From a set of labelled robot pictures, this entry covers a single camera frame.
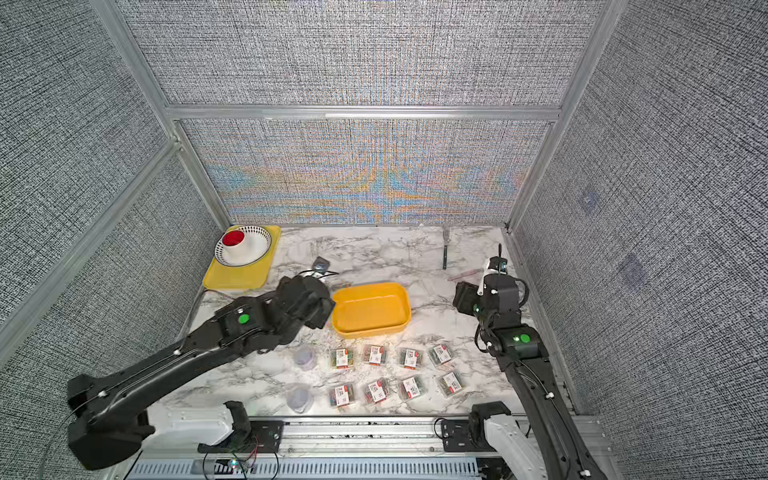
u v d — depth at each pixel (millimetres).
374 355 854
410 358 836
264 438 736
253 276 1064
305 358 840
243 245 1044
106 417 381
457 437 735
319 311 518
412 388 792
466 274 1072
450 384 798
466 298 652
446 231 1198
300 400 763
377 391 784
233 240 1048
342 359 839
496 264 638
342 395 781
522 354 490
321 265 574
